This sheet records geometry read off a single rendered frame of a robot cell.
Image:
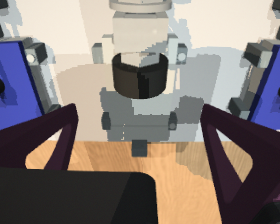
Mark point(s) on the blue rectangular block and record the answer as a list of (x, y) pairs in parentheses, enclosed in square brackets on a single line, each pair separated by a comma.
[(261, 97)]

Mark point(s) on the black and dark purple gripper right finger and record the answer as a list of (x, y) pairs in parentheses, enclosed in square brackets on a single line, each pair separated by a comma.
[(262, 184)]

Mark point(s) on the blue flat plate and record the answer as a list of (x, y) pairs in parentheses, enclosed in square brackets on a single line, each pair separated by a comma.
[(24, 97)]

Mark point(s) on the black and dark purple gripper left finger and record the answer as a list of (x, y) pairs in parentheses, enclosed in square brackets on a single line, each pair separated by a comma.
[(19, 140)]

